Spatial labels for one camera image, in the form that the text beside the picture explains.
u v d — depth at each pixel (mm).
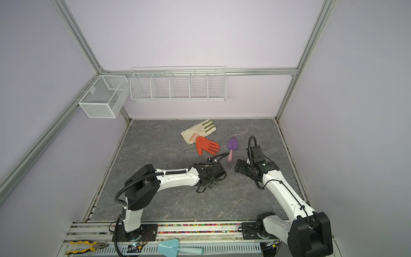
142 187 486
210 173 691
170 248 702
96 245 701
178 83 991
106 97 1019
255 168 586
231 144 1058
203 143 1055
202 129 1140
